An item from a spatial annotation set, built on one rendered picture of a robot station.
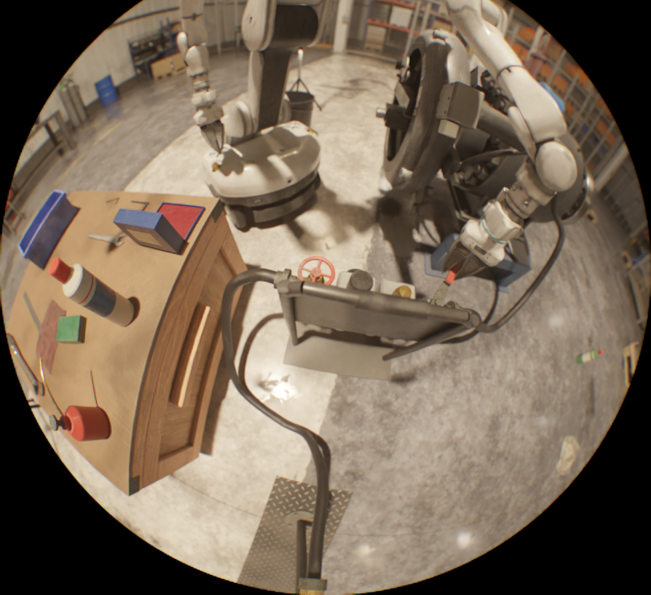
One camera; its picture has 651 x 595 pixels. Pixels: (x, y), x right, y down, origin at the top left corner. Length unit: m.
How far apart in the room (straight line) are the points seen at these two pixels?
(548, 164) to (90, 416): 0.89
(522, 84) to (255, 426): 1.12
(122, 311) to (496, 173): 1.18
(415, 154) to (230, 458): 1.24
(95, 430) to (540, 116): 0.92
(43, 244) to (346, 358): 1.30
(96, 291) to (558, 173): 0.76
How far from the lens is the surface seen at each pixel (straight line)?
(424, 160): 0.74
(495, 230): 0.44
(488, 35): 0.49
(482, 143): 1.01
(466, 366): 1.15
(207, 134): 0.85
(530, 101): 0.39
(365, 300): 0.34
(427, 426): 1.04
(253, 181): 0.92
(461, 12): 0.52
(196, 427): 0.88
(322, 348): 0.88
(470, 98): 0.62
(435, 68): 0.75
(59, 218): 1.11
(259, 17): 0.69
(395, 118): 0.88
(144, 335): 0.54
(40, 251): 1.11
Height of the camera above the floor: 0.88
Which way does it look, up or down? 61 degrees down
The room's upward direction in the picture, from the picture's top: 11 degrees clockwise
